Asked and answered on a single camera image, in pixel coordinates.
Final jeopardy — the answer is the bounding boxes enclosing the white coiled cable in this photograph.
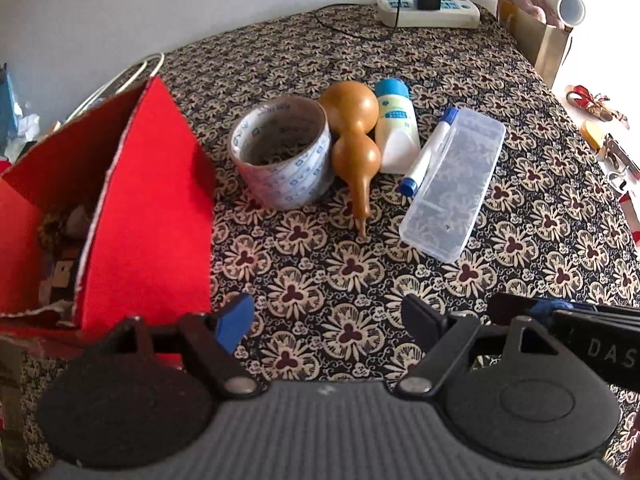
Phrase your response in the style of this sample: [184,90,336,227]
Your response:
[70,52,166,116]

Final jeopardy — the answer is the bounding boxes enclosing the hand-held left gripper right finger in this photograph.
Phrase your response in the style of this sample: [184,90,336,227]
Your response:
[395,294,556,401]

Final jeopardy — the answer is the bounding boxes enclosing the brown dried gourd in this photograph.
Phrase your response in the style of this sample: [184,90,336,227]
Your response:
[319,81,382,237]

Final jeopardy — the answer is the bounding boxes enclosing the gold paper bag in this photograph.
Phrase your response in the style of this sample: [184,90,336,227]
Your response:
[497,0,573,88]

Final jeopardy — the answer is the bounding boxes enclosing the brown pine cone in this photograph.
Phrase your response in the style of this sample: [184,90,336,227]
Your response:
[39,209,76,251]

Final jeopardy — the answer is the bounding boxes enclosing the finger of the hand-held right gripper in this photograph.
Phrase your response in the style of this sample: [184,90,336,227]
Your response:
[487,292,572,329]

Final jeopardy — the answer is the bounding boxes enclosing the red cardboard box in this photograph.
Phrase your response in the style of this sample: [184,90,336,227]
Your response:
[0,76,217,356]

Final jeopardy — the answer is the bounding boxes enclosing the small yellow object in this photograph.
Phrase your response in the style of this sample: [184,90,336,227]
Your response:
[580,121,606,151]

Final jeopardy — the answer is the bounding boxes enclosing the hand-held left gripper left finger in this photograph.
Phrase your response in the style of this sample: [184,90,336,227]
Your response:
[107,292,258,401]

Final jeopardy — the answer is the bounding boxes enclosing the floral patterned cloth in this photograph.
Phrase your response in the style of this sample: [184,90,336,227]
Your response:
[20,2,640,480]

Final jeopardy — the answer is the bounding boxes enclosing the white bottle with blue cap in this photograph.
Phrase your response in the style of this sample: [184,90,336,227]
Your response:
[374,78,422,175]

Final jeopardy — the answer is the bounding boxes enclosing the white power strip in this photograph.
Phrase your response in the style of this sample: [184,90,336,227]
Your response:
[376,0,482,29]

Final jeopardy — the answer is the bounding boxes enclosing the crumpled white plastic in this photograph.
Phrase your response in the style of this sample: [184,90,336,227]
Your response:
[14,112,41,148]

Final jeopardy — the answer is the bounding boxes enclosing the blue packet with clips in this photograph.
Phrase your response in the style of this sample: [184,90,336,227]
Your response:
[0,62,23,136]

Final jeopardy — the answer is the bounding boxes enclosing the red ribbon ornament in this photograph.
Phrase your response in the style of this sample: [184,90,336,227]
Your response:
[565,85,631,131]

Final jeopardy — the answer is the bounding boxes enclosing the blue white marker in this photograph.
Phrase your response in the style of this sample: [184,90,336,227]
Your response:
[398,107,460,197]

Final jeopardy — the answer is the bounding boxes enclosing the clear packing tape roll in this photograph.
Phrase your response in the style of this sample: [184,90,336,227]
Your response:
[229,96,332,211]

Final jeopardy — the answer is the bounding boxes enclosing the shiny metal object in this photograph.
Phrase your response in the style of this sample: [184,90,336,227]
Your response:
[597,132,640,181]

